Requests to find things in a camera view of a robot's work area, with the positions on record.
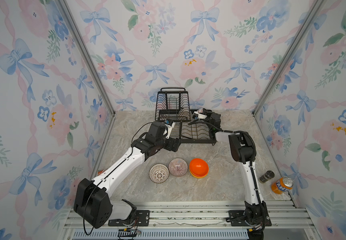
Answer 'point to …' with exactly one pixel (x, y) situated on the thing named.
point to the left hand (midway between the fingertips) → (174, 137)
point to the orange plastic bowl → (198, 167)
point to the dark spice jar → (268, 175)
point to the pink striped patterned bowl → (178, 167)
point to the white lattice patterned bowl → (159, 173)
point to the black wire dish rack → (173, 105)
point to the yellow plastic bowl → (199, 177)
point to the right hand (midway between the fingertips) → (206, 106)
